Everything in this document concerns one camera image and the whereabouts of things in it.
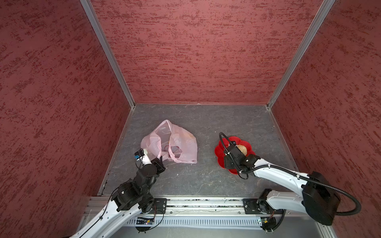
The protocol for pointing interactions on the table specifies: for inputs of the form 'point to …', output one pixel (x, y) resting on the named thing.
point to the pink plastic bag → (171, 142)
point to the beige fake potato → (242, 148)
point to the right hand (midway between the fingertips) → (228, 163)
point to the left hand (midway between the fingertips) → (163, 159)
